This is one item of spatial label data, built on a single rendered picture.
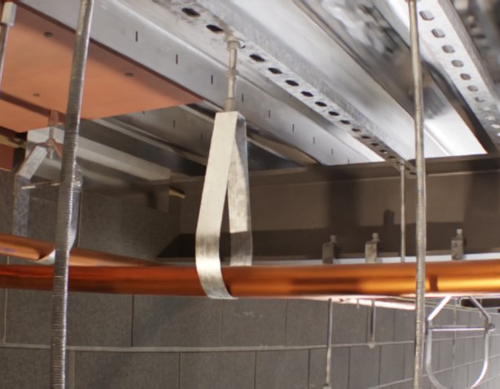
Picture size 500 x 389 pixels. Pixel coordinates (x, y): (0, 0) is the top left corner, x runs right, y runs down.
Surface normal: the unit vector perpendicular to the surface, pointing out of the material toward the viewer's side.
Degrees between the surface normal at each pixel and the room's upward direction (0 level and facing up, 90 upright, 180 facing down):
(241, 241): 104
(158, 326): 90
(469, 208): 90
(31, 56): 180
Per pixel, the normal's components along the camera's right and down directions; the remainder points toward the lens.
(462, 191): -0.48, -0.18
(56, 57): -0.04, 0.98
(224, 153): -0.29, -0.45
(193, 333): 0.88, -0.05
